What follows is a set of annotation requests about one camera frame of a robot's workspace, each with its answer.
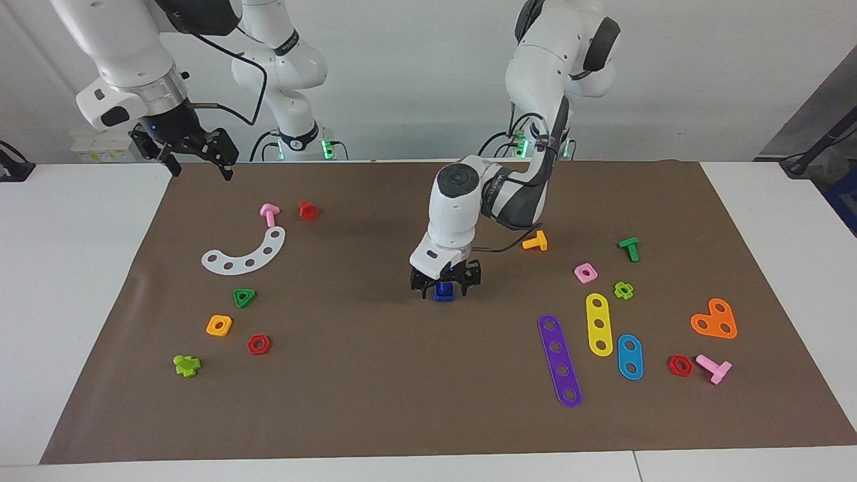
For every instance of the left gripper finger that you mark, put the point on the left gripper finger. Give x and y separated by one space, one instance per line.
427 292
462 289

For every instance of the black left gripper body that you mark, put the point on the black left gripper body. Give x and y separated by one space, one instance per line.
469 273

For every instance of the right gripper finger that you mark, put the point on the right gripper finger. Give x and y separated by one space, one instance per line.
172 164
227 167

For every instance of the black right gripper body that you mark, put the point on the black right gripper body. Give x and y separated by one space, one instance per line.
177 130

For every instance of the blue square nut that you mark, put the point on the blue square nut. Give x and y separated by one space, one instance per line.
443 292

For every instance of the blue triangle-head screw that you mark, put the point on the blue triangle-head screw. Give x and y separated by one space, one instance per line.
443 299

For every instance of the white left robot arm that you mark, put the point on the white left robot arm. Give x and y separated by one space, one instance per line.
455 201

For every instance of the pink plastic screw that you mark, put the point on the pink plastic screw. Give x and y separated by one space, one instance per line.
269 213
720 370

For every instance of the white box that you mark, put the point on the white box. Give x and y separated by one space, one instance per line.
100 150

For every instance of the orange plastic screw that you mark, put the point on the orange plastic screw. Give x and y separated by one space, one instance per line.
539 242

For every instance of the brown table mat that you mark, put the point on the brown table mat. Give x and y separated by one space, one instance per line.
402 375

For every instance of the red plastic screw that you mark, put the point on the red plastic screw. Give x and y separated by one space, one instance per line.
308 211

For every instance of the white curved five-hole plate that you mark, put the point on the white curved five-hole plate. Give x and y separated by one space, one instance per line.
239 266

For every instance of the pink square nut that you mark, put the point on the pink square nut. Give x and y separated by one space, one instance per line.
578 269

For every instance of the purple four-hole plate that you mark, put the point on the purple four-hole plate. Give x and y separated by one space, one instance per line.
558 358

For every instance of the green triangle nut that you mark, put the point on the green triangle nut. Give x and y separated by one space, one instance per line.
250 293

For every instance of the yellow three-hole plate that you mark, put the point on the yellow three-hole plate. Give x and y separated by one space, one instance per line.
598 314

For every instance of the black table clamp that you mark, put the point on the black table clamp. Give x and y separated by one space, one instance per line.
17 171

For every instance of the orange square nut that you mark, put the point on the orange square nut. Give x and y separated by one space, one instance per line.
210 328

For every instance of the lime green cross nut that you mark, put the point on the lime green cross nut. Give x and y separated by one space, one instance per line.
629 290

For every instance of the green plastic screw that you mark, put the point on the green plastic screw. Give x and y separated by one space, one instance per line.
631 249

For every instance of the blue two-hole plate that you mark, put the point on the blue two-hole plate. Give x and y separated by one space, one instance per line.
630 357

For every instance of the red hex nut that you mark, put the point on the red hex nut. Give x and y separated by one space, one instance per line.
688 368
252 348

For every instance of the lime green cross-head screw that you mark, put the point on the lime green cross-head screw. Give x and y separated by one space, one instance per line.
186 365

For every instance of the orange three-hole corner plate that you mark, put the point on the orange three-hole corner plate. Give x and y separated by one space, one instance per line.
713 320

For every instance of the blue crate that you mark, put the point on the blue crate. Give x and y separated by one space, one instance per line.
847 201

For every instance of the black stand pole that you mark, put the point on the black stand pole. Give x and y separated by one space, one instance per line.
830 137

